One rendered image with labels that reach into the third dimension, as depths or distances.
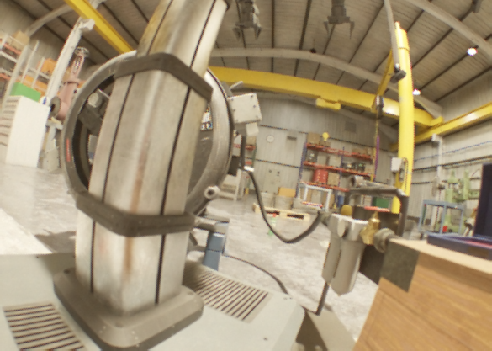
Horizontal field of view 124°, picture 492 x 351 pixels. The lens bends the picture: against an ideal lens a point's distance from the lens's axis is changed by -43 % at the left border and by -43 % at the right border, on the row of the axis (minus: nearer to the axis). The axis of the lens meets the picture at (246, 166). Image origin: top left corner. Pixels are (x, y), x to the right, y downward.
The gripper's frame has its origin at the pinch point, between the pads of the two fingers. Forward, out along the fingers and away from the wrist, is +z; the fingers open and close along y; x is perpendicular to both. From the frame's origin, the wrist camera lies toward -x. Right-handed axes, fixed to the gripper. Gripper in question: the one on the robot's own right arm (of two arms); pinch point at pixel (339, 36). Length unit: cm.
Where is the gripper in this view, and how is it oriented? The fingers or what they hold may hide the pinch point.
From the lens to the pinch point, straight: 109.0
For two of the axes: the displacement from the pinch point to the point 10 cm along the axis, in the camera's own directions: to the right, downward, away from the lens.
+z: 0.3, 9.2, 3.8
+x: -4.3, 3.6, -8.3
